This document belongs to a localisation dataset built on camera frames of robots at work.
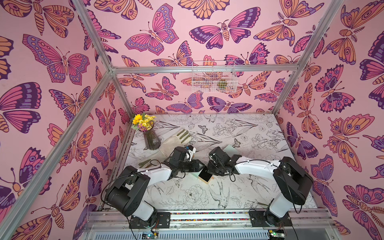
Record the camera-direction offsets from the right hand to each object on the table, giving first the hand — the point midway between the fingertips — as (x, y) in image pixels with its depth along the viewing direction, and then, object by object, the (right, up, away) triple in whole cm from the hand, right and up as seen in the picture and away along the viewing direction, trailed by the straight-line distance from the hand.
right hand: (206, 168), depth 88 cm
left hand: (-2, +2, -1) cm, 3 cm away
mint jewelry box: (+16, +9, +9) cm, 21 cm away
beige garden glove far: (-26, +13, +13) cm, 31 cm away
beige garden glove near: (-38, +2, +5) cm, 38 cm away
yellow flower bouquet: (-35, +27, -5) cm, 45 cm away
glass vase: (-34, +17, +6) cm, 39 cm away
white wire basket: (+5, +57, +7) cm, 58 cm away
